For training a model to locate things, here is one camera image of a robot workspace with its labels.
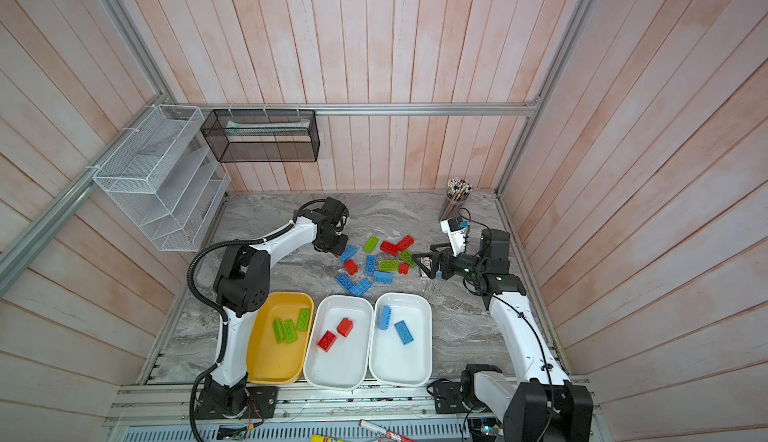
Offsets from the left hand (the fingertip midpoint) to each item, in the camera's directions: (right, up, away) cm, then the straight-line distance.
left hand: (337, 250), depth 100 cm
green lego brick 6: (+17, -5, -2) cm, 18 cm away
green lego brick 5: (+24, -2, -1) cm, 24 cm away
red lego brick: (+4, -21, -15) cm, 26 cm away
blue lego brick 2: (+16, -18, -14) cm, 28 cm away
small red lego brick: (+22, -6, -2) cm, 23 cm away
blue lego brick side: (+15, -8, -7) cm, 18 cm away
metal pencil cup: (+40, +20, -3) cm, 45 cm away
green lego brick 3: (-15, -20, -16) cm, 30 cm away
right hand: (+26, +2, -22) cm, 34 cm away
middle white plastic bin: (+3, -28, -17) cm, 33 cm away
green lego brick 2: (-8, -19, -13) cm, 24 cm away
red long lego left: (+19, 0, +2) cm, 19 cm away
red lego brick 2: (0, -24, -17) cm, 30 cm away
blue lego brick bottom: (+21, -22, -15) cm, 34 cm away
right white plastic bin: (+18, -29, -19) cm, 39 cm away
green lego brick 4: (+11, +2, +5) cm, 12 cm away
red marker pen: (+16, -40, -31) cm, 53 cm away
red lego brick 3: (+5, -6, -1) cm, 8 cm away
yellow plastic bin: (-16, -29, -19) cm, 38 cm away
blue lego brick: (+4, -1, -1) cm, 4 cm away
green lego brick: (-12, -22, -15) cm, 29 cm away
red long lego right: (+24, +2, +4) cm, 24 cm away
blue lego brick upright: (+12, -4, -4) cm, 13 cm away
